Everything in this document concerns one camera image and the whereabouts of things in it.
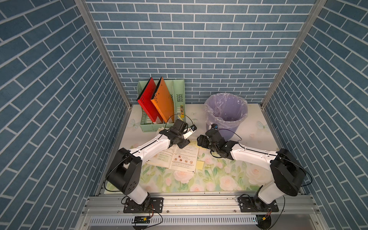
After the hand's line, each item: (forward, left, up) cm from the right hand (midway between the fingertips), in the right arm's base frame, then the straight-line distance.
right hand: (201, 140), depth 88 cm
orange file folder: (+23, +27, +11) cm, 38 cm away
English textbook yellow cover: (-9, +10, -9) cm, 16 cm away
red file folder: (+15, +36, +18) cm, 43 cm away
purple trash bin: (+1, -16, +8) cm, 18 cm away
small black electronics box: (-41, +28, -12) cm, 51 cm away
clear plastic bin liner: (+22, -16, +6) cm, 27 cm away
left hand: (+2, +9, 0) cm, 9 cm away
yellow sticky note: (-12, 0, -9) cm, 15 cm away
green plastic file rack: (+37, +20, +10) cm, 43 cm away
